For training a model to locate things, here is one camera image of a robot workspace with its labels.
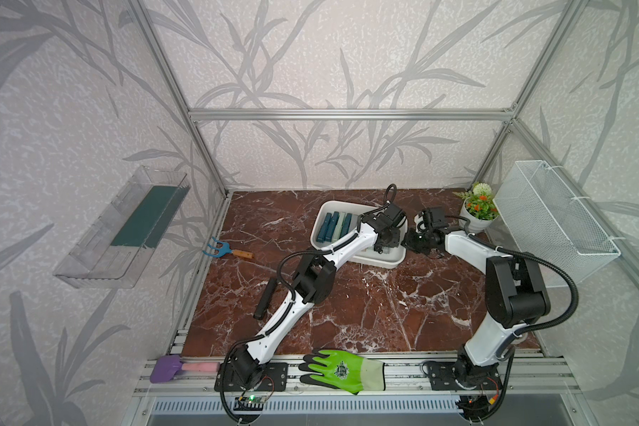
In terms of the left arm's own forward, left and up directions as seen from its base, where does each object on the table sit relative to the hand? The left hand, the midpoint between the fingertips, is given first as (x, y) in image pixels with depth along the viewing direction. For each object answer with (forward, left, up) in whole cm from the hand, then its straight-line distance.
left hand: (392, 239), depth 100 cm
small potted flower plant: (+5, -30, +13) cm, 33 cm away
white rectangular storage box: (-7, +9, 0) cm, 12 cm away
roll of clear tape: (-35, -34, -1) cm, 49 cm away
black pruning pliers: (-24, +45, -3) cm, 51 cm away
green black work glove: (-43, +19, -2) cm, 47 cm away
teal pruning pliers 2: (+7, +23, -1) cm, 24 cm away
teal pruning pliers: (+6, +26, -1) cm, 27 cm away
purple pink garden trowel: (-42, +69, -4) cm, 81 cm away
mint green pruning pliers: (+7, +20, -1) cm, 22 cm away
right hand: (-2, -2, +2) cm, 4 cm away
